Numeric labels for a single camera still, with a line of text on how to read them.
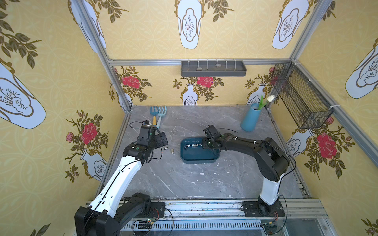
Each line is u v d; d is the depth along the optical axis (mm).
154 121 1098
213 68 918
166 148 957
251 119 969
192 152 969
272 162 493
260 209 654
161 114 1168
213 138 740
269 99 839
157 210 730
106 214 385
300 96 809
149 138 595
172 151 949
